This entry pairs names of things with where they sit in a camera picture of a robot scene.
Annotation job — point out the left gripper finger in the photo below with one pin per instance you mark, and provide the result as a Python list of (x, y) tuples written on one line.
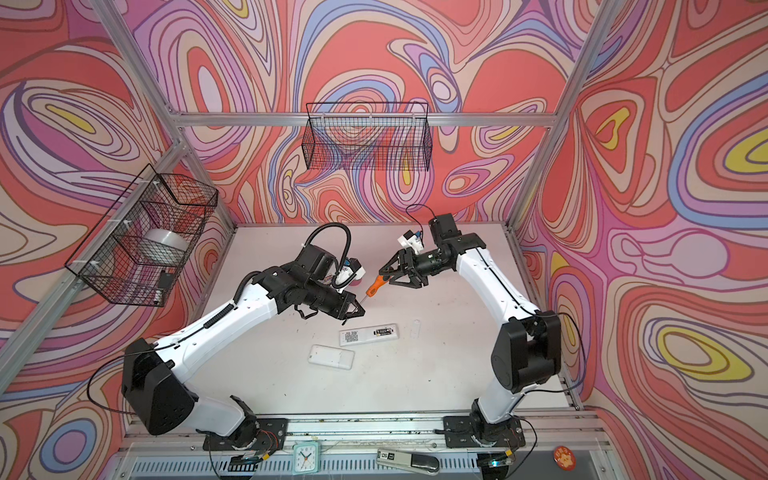
[(341, 312), (359, 310)]

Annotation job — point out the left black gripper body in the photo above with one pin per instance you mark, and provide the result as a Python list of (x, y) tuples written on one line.
[(320, 297)]

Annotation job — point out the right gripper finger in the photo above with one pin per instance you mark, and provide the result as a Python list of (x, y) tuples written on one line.
[(396, 267), (407, 280)]

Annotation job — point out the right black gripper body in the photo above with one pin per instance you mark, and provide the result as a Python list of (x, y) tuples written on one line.
[(424, 264)]

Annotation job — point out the orange handled screwdriver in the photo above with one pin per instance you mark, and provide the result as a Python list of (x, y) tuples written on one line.
[(379, 282)]

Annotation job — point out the white remote control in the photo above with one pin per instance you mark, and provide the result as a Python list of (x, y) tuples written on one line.
[(368, 335)]

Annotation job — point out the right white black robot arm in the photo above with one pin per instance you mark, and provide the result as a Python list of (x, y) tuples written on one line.
[(527, 351)]

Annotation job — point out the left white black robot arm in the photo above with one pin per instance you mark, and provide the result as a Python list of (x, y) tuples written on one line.
[(155, 374)]

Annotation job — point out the white rectangular plastic tray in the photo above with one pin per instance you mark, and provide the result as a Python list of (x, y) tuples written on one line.
[(331, 357)]

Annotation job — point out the small teal alarm clock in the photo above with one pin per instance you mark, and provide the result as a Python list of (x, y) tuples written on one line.
[(306, 458)]

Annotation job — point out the black silver stapler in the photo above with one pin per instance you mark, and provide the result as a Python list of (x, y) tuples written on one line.
[(407, 461)]

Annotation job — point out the white roll in basket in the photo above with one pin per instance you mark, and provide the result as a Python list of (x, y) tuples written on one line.
[(163, 247)]

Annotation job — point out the red round sticker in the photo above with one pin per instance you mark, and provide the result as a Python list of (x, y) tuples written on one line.
[(564, 458)]

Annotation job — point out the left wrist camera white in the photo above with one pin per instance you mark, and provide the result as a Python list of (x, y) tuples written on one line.
[(345, 276)]

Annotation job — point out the black wire basket back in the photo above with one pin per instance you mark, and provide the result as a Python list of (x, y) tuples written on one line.
[(367, 136)]

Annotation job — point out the black wire basket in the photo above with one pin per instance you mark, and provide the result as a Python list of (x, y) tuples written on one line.
[(367, 136), (160, 219)]

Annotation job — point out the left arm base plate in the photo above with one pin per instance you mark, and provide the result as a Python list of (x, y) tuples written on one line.
[(262, 435)]

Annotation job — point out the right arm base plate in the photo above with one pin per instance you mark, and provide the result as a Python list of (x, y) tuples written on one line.
[(470, 431)]

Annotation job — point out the black wire basket left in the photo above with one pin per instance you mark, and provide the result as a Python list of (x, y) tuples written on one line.
[(160, 219)]

